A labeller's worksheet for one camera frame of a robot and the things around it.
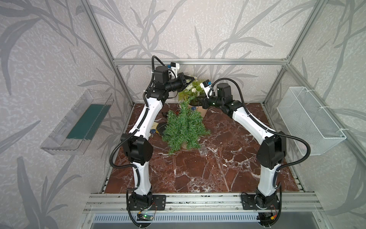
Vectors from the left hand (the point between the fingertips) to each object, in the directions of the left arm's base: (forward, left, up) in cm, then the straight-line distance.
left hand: (195, 79), depth 74 cm
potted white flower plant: (-2, -1, -10) cm, 11 cm away
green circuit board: (-56, +23, -43) cm, 74 cm away
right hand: (0, -2, -12) cm, 12 cm away
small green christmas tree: (-22, +5, -15) cm, 27 cm away
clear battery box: (-20, -6, -41) cm, 46 cm away
